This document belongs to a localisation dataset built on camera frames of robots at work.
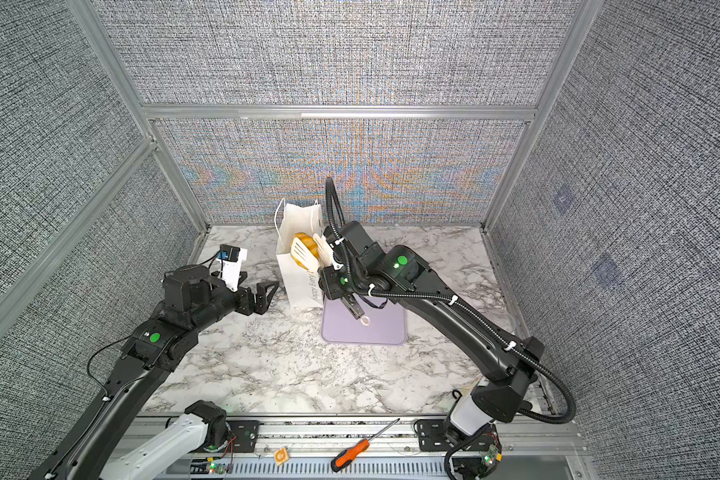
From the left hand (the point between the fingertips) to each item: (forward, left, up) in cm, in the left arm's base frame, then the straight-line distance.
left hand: (262, 278), depth 70 cm
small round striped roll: (+6, -12, +6) cm, 14 cm away
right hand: (-2, -15, +1) cm, 16 cm away
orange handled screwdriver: (-33, -19, -26) cm, 46 cm away
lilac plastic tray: (0, -29, -28) cm, 40 cm away
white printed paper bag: (+10, -5, -19) cm, 22 cm away
